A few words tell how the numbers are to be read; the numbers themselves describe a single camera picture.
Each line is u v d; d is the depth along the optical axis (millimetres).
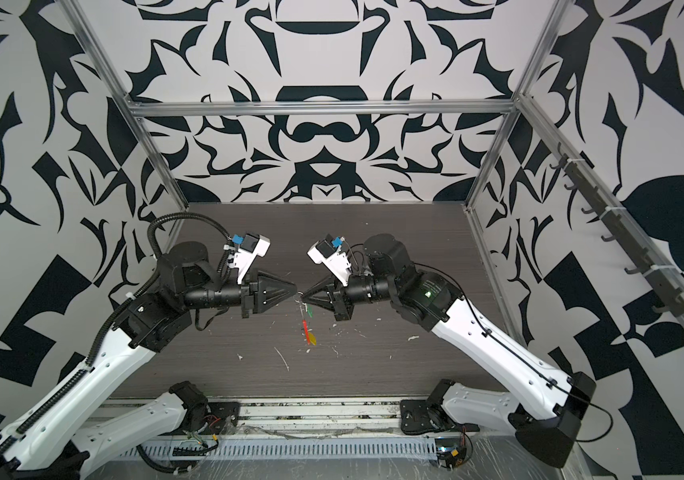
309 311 592
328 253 524
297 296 584
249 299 515
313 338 880
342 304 515
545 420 397
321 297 583
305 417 759
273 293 585
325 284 565
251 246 530
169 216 425
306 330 892
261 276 555
